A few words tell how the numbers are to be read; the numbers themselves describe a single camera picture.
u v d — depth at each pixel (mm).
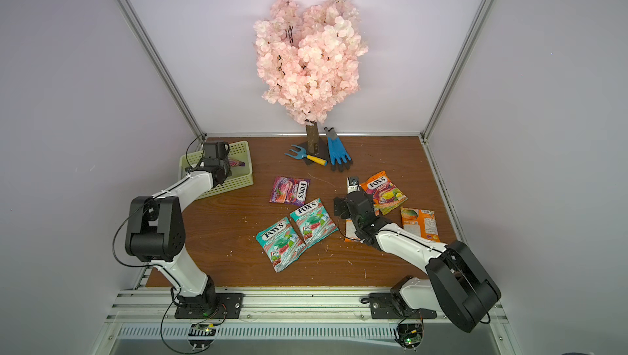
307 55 654
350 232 875
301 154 1123
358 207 636
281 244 834
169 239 481
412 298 607
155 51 898
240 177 973
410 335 697
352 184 760
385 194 973
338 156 1101
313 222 895
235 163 1030
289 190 975
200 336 721
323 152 1138
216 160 747
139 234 484
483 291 421
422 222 881
